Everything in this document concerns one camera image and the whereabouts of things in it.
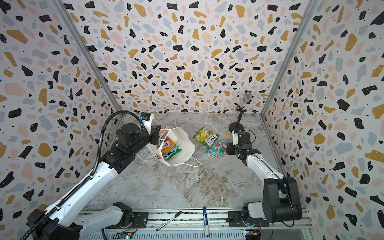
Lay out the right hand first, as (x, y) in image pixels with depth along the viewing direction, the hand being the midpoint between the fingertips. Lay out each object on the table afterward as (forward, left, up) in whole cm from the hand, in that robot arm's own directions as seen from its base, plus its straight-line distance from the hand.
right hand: (227, 142), depth 90 cm
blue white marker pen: (-39, +13, -10) cm, 43 cm away
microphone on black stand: (+22, -12, -11) cm, 27 cm away
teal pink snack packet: (-4, +5, -3) cm, 7 cm away
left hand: (-4, +35, +22) cm, 42 cm away
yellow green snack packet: (+10, +13, -9) cm, 18 cm away
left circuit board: (-45, +51, -11) cm, 69 cm away
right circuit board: (-43, -10, -12) cm, 46 cm away
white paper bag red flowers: (+5, +27, -6) cm, 28 cm away
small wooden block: (+15, -3, -12) cm, 20 cm away
